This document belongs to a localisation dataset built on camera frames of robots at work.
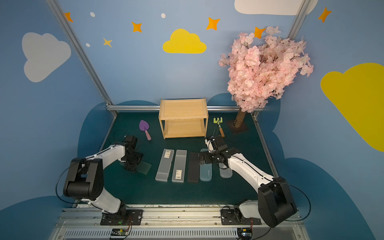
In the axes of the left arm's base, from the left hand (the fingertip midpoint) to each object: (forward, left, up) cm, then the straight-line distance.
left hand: (141, 160), depth 93 cm
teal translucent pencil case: (-5, -41, 0) cm, 41 cm away
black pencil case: (-4, -34, 0) cm, 34 cm away
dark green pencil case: (-5, -2, +2) cm, 6 cm away
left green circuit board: (-37, +2, -2) cm, 37 cm away
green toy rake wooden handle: (+37, -53, -2) cm, 65 cm away
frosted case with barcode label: (-3, -25, +1) cm, 25 cm away
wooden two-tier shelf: (+20, -28, +19) cm, 39 cm away
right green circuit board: (-36, -60, -3) cm, 70 cm away
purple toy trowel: (+30, +5, -2) cm, 30 cm away
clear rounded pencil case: (-6, -53, 0) cm, 53 cm away
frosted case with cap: (-9, -15, 0) cm, 17 cm away
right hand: (+1, -42, +8) cm, 43 cm away
